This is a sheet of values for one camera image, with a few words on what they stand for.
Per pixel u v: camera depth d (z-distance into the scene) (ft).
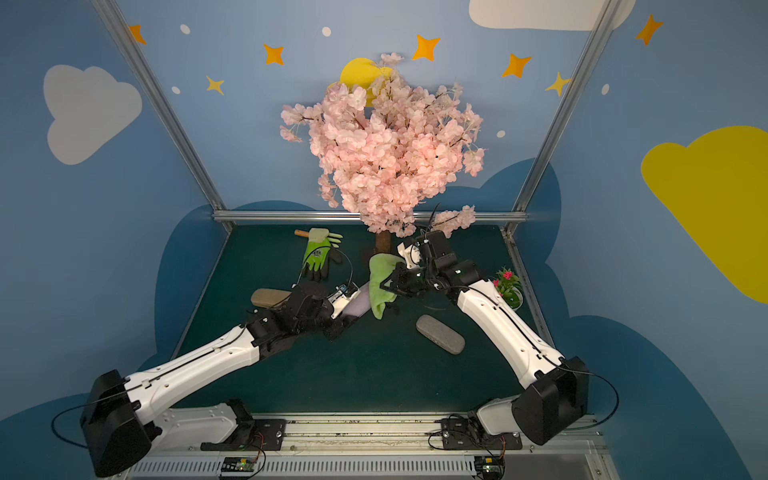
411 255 2.21
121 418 1.26
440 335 2.94
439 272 1.91
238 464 2.35
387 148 1.97
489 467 2.40
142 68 2.53
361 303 2.53
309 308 1.91
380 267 2.41
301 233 3.88
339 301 2.19
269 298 3.15
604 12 2.29
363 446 2.42
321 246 3.77
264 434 2.41
